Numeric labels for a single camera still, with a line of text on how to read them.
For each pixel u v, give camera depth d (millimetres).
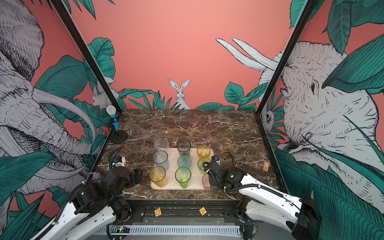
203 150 927
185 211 753
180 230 701
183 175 759
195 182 825
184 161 881
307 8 691
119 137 1027
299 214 404
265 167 904
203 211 746
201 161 852
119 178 524
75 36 781
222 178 573
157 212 744
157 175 797
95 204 463
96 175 818
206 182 818
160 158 879
